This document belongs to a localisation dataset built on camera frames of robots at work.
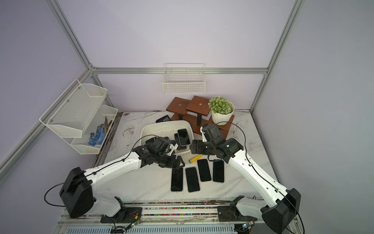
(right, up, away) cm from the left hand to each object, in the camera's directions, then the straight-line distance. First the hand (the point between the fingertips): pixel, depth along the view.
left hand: (177, 165), depth 79 cm
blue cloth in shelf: (-49, +14, +8) cm, 51 cm away
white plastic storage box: (-11, +19, +30) cm, 37 cm away
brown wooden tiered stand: (+11, +31, +14) cm, 36 cm away
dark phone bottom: (-3, +11, +23) cm, 25 cm away
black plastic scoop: (-14, +28, +36) cm, 48 cm away
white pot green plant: (+25, +31, +3) cm, 40 cm away
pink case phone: (+8, -11, +8) cm, 16 cm away
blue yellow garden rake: (+10, 0, +14) cm, 17 cm away
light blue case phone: (+15, -6, +10) cm, 19 cm away
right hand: (+11, +9, -3) cm, 14 cm away
